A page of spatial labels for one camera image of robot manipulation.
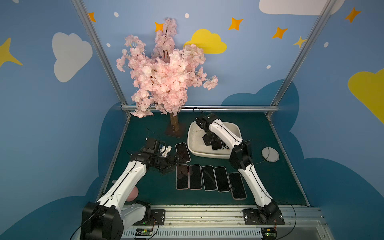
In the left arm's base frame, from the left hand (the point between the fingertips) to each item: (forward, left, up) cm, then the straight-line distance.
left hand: (180, 163), depth 78 cm
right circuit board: (-28, -45, -17) cm, 56 cm away
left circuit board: (-29, +17, -16) cm, 37 cm away
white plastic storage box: (+21, -9, -14) cm, 27 cm away
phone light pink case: (-2, -25, -17) cm, 30 cm away
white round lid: (+16, -59, -15) cm, 63 cm away
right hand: (+22, -22, -8) cm, 33 cm away
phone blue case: (+4, -21, +14) cm, 26 cm away
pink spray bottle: (-14, +25, -11) cm, 30 cm away
